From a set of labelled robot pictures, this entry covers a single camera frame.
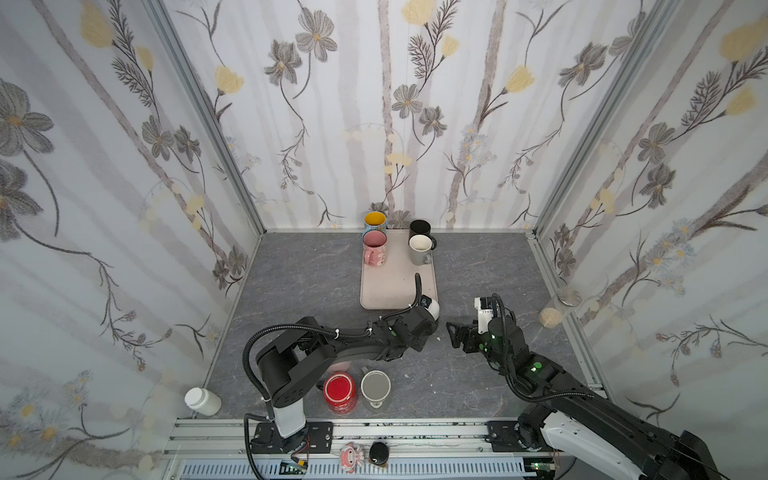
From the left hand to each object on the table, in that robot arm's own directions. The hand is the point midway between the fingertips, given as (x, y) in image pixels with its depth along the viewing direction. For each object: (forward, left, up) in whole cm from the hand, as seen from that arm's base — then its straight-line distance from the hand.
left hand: (416, 321), depth 90 cm
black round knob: (-34, +12, +6) cm, 37 cm away
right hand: (-4, -9, +10) cm, 14 cm away
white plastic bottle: (-21, +55, +2) cm, 59 cm away
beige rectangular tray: (+17, +6, -6) cm, 19 cm away
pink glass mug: (+26, +13, +5) cm, 29 cm away
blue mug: (+41, +13, +3) cm, 43 cm away
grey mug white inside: (+25, -3, +5) cm, 26 cm away
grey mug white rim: (-20, +13, +7) cm, 25 cm away
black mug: (+37, -5, +4) cm, 37 cm away
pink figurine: (-34, +18, -1) cm, 39 cm away
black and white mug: (-1, -3, +11) cm, 11 cm away
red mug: (-21, +21, +3) cm, 30 cm away
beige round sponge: (+1, -43, 0) cm, 43 cm away
